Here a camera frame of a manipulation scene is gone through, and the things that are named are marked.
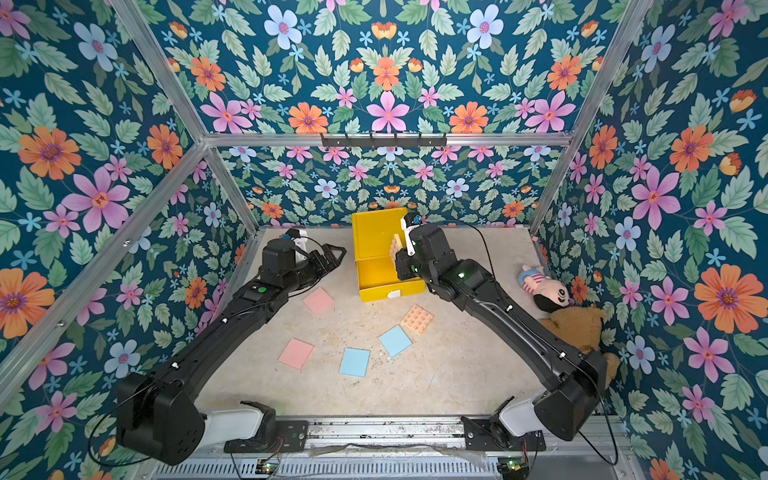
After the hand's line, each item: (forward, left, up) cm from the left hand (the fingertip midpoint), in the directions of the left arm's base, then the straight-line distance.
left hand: (340, 254), depth 79 cm
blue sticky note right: (-14, -13, -26) cm, 33 cm away
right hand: (-4, -16, +5) cm, 17 cm away
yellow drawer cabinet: (+12, -9, -5) cm, 15 cm away
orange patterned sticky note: (-2, -15, +3) cm, 15 cm away
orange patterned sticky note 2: (-8, -21, -24) cm, 33 cm away
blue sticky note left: (-20, -1, -26) cm, 33 cm away
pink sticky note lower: (-15, +17, -27) cm, 36 cm away
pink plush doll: (-8, -61, -16) cm, 63 cm away
